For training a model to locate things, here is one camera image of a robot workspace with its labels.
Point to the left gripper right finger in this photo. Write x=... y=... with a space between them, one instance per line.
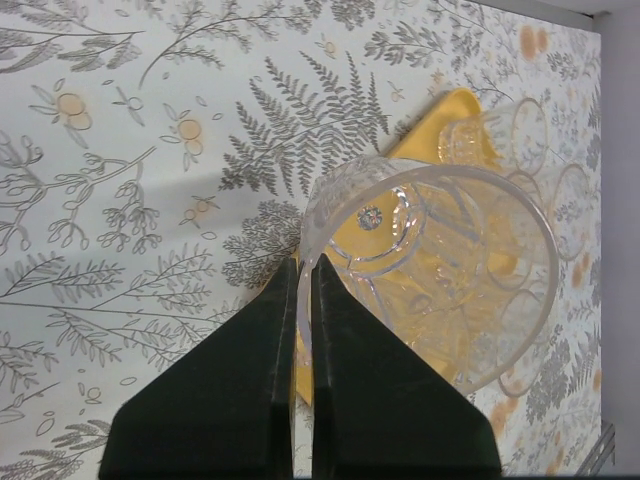
x=380 y=411

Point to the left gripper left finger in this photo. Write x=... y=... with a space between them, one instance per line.
x=224 y=410

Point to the small clear glass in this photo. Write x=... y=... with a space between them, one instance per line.
x=505 y=139
x=525 y=340

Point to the yellow plastic tray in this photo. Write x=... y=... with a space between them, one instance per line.
x=435 y=130

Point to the floral patterned table mat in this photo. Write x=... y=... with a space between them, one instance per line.
x=157 y=158

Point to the aluminium frame rail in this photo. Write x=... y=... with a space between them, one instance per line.
x=616 y=452

